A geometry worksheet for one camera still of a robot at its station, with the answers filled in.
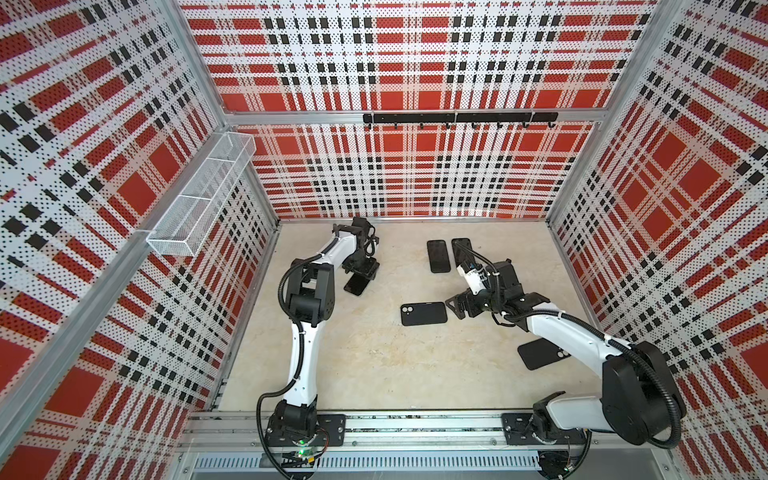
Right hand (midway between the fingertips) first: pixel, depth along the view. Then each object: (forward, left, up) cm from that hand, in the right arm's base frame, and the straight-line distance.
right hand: (461, 298), depth 86 cm
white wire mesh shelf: (+22, +85, +11) cm, 89 cm away
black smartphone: (+12, +33, -10) cm, 37 cm away
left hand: (+15, +31, -10) cm, 36 cm away
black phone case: (+1, +10, -11) cm, 15 cm away
